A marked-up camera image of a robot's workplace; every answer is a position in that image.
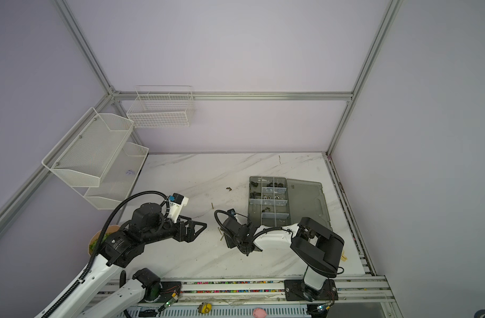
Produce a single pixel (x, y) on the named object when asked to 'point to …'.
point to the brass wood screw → (212, 206)
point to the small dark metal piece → (228, 188)
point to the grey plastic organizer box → (282, 201)
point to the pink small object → (259, 313)
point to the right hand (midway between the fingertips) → (230, 235)
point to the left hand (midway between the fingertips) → (196, 225)
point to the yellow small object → (205, 308)
